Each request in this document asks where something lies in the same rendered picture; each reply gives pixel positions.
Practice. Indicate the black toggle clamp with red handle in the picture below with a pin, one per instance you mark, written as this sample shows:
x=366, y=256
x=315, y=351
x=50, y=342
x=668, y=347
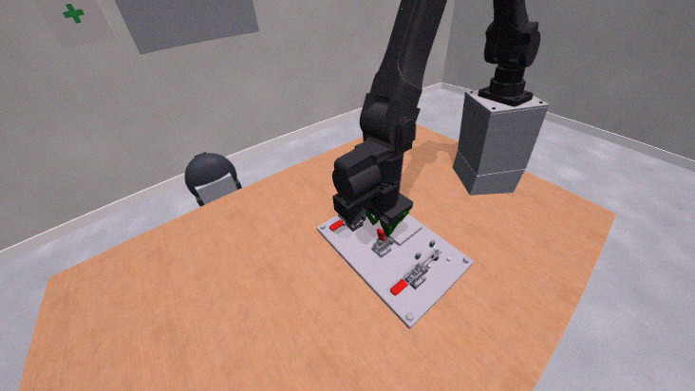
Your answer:
x=418, y=279

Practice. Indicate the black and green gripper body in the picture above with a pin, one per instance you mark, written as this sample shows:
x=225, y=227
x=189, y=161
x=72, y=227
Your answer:
x=402, y=204

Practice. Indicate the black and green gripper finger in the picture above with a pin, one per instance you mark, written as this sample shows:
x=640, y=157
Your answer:
x=394, y=225
x=371, y=219

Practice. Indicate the white fixture plate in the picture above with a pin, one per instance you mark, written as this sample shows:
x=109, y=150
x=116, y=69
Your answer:
x=381, y=274

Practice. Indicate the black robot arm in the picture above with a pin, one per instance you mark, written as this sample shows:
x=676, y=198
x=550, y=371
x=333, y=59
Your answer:
x=391, y=119

